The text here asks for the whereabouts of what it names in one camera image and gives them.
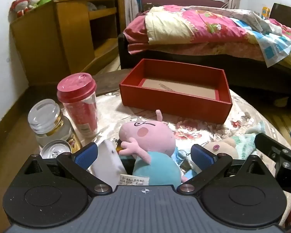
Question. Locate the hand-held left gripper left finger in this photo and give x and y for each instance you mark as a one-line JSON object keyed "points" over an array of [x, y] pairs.
{"points": [[86, 154]]}

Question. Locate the green plush toy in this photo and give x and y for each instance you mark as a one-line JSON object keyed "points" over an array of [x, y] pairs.
{"points": [[44, 0]]}

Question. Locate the pink pig plush toy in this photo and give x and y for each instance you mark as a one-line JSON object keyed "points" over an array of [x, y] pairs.
{"points": [[148, 131]]}

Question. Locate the grey plush toy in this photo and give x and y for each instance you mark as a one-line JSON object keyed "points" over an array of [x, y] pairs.
{"points": [[92, 6]]}

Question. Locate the dark wooden headboard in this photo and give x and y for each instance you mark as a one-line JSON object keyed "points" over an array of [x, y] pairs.
{"points": [[283, 9]]}

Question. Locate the red cardboard box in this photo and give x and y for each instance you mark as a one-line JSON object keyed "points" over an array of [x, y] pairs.
{"points": [[174, 106]]}

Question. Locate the metal drink can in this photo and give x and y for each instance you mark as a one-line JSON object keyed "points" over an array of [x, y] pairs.
{"points": [[54, 150]]}

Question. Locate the white cat plush toy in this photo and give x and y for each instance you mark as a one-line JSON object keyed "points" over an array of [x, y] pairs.
{"points": [[34, 1]]}

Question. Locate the mint green towel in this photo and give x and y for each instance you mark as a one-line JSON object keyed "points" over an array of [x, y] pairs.
{"points": [[247, 145]]}

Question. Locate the red lidded plastic tumbler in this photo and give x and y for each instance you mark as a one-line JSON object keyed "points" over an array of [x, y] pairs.
{"points": [[77, 89]]}

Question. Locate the beige plush toy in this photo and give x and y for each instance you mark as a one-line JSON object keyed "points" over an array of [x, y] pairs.
{"points": [[226, 145]]}

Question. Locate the blue and white quilt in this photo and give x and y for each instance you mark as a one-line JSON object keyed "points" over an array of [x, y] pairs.
{"points": [[269, 41]]}

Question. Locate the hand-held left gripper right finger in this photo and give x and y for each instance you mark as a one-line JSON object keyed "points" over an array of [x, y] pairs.
{"points": [[203, 156]]}

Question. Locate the pink floral bed sheet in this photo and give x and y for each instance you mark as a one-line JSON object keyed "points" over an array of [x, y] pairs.
{"points": [[184, 48]]}

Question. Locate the white soft block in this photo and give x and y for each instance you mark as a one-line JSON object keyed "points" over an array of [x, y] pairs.
{"points": [[106, 162]]}

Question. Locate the wooden cabinet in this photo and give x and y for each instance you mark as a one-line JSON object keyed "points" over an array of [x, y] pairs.
{"points": [[70, 41]]}

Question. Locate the clear glass jar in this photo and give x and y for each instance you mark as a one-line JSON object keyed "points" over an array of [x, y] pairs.
{"points": [[44, 116]]}

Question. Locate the floral tablecloth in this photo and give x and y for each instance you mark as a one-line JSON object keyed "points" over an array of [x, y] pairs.
{"points": [[126, 116]]}

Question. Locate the pink cartoon quilt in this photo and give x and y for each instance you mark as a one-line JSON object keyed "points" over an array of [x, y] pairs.
{"points": [[184, 26]]}

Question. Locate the bed with colourful quilt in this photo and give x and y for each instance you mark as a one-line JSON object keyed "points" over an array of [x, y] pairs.
{"points": [[208, 63]]}

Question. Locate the red and white plush doll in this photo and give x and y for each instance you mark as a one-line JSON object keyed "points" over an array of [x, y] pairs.
{"points": [[20, 4]]}

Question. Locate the yellow carton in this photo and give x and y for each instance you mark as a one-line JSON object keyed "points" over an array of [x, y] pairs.
{"points": [[265, 12]]}

